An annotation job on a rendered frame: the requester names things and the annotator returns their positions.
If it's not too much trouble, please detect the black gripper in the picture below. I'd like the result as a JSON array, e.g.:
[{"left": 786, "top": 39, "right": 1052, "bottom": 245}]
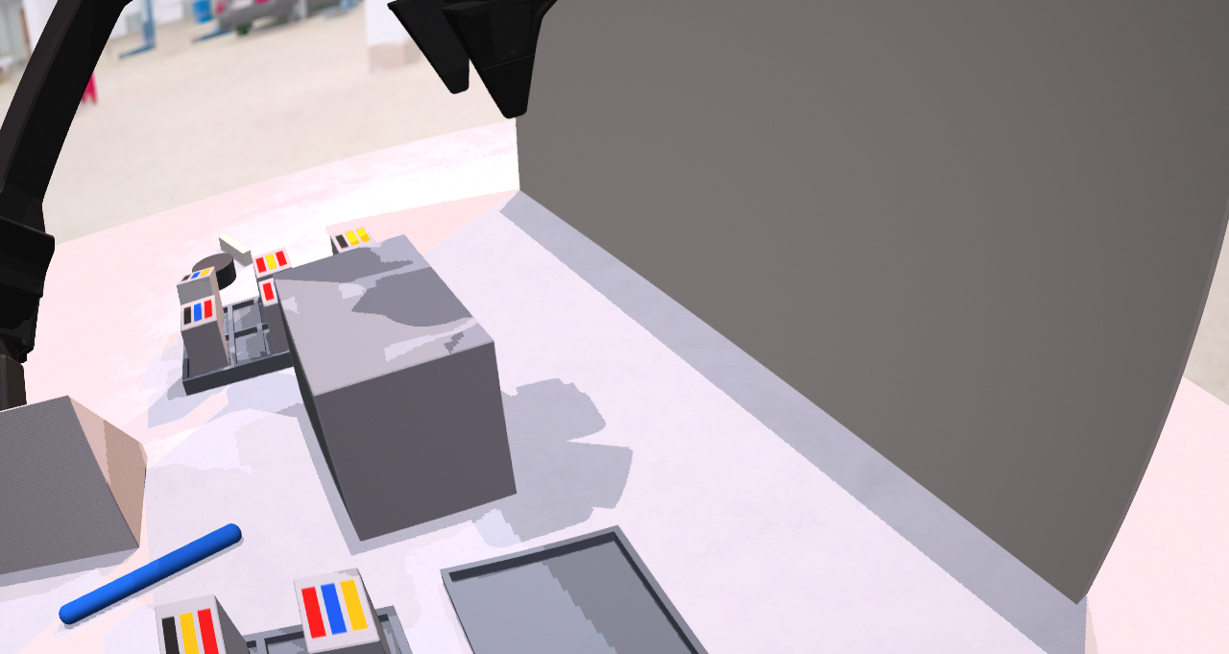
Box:
[{"left": 387, "top": 0, "right": 558, "bottom": 119}]

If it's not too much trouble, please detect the blue rod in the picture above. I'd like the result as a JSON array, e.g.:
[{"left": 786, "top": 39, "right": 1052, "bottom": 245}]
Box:
[{"left": 59, "top": 522, "right": 242, "bottom": 624}]

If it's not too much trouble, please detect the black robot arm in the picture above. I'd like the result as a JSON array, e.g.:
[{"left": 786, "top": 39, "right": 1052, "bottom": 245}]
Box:
[{"left": 0, "top": 0, "right": 132, "bottom": 411}]

